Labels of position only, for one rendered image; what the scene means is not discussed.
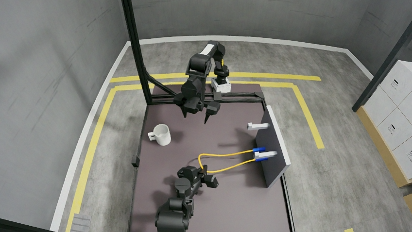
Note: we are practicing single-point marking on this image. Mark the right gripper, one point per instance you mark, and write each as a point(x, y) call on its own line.
point(210, 180)

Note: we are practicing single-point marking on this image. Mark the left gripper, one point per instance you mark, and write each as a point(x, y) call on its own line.
point(212, 107)

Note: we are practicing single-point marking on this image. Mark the white mug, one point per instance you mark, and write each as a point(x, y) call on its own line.
point(161, 130)

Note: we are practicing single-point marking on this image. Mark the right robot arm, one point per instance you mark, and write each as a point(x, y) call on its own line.
point(178, 219)

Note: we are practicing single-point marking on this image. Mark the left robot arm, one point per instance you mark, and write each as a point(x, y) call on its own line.
point(197, 79)

